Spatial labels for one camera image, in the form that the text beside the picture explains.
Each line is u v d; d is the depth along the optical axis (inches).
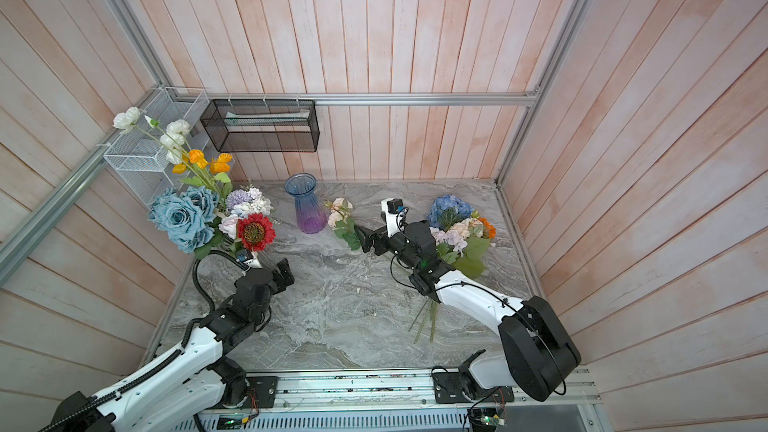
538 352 16.7
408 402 28.7
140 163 29.1
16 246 20.2
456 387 28.7
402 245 27.6
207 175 28.7
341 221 40.7
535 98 36.6
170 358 19.3
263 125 42.0
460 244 35.0
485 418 27.9
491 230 38.6
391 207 26.9
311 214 38.7
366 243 28.2
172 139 26.5
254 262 28.2
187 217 23.7
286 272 29.7
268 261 30.0
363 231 28.2
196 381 23.2
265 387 29.0
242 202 29.3
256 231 28.2
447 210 39.7
